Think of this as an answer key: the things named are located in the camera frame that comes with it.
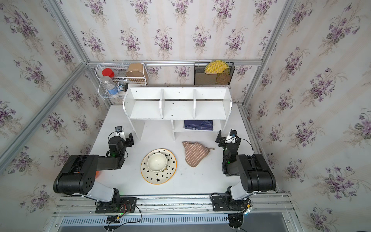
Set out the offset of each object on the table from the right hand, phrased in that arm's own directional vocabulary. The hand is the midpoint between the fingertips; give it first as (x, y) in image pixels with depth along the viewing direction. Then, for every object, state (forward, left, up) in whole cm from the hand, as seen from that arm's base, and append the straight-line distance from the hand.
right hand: (229, 132), depth 89 cm
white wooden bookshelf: (+8, +25, +13) cm, 29 cm away
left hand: (0, +66, -3) cm, 66 cm away
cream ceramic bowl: (-16, +45, -9) cm, 49 cm away
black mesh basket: (+34, +17, +16) cm, 41 cm away
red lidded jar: (+30, +78, +24) cm, 87 cm away
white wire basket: (+28, +75, +21) cm, 82 cm away
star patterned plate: (-25, +42, -10) cm, 50 cm away
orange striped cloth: (-11, +22, -6) cm, 25 cm away
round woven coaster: (+33, +3, +16) cm, 37 cm away
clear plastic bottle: (+22, +77, +19) cm, 82 cm away
